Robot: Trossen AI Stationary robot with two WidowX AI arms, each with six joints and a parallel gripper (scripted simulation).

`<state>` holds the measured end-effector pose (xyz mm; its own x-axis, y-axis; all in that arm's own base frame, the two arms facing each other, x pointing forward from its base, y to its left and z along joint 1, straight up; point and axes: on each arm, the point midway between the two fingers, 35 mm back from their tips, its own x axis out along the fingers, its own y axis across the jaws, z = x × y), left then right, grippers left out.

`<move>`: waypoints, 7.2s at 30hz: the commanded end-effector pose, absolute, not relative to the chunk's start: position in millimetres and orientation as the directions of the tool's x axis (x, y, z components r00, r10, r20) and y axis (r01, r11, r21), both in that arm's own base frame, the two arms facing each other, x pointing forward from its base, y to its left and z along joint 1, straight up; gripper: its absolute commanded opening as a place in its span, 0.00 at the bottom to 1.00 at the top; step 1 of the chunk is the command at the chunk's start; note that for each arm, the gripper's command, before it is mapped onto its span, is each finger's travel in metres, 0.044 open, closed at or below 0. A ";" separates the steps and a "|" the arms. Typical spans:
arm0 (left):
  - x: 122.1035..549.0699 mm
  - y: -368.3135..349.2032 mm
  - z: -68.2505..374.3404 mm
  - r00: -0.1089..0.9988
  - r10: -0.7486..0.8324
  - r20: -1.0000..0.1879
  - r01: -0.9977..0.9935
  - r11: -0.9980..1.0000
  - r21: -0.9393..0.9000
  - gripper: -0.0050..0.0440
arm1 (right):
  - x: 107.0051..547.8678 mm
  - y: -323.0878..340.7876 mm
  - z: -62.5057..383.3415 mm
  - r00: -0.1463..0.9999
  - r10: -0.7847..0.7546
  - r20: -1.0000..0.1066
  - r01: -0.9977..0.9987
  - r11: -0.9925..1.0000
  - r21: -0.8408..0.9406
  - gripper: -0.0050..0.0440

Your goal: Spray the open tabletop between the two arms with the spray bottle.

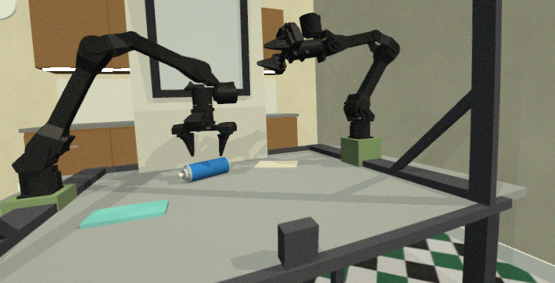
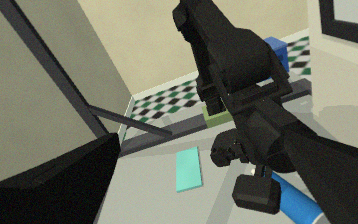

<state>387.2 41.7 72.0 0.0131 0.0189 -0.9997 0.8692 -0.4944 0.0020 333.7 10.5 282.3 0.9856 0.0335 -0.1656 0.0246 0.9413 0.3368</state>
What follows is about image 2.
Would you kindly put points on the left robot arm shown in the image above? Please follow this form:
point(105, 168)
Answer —
point(232, 63)

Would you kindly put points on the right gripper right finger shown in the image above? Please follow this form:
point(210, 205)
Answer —
point(329, 169)

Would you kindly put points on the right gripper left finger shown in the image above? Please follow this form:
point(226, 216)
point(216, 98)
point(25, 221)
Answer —
point(68, 189)

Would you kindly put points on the cream wall panel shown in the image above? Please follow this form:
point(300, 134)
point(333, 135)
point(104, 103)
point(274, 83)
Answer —
point(334, 79)

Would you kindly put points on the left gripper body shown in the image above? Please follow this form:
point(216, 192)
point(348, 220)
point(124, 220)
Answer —
point(259, 192)

